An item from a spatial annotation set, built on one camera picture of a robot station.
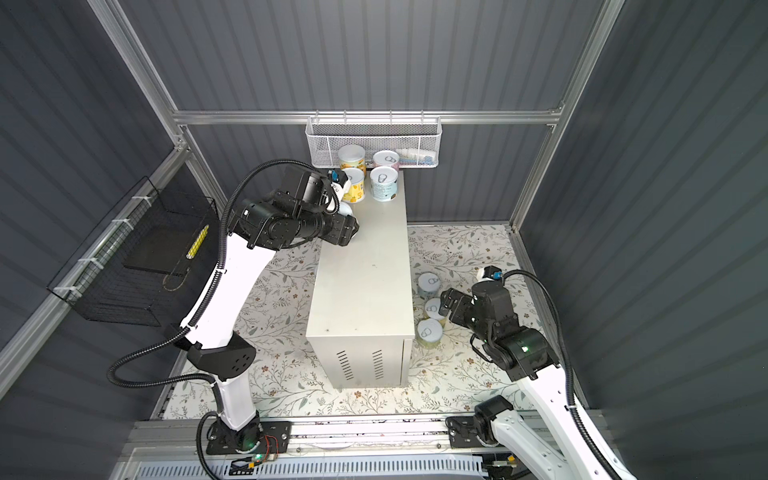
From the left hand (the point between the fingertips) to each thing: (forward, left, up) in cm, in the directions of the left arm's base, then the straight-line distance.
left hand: (345, 220), depth 69 cm
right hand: (-15, -27, -15) cm, 34 cm away
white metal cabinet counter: (-25, -4, -4) cm, 26 cm away
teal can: (-18, -19, -12) cm, 29 cm away
